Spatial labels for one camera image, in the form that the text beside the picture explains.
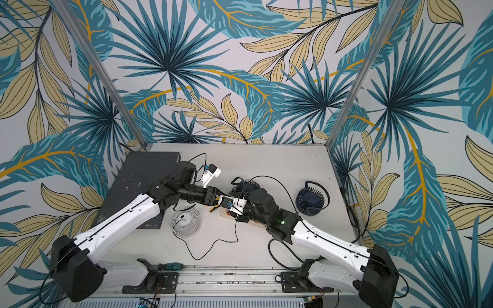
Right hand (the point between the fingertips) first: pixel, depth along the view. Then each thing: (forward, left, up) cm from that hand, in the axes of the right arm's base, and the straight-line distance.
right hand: (220, 207), depth 70 cm
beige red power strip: (+7, 0, -20) cm, 22 cm away
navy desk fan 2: (+10, -40, -17) cm, 44 cm away
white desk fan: (-3, +12, +5) cm, 13 cm away
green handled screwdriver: (-15, +20, -20) cm, 32 cm away
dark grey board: (+31, +45, -17) cm, 57 cm away
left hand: (+2, -2, 0) cm, 3 cm away
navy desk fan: (+17, -10, -13) cm, 23 cm away
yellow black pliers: (+10, +6, -21) cm, 24 cm away
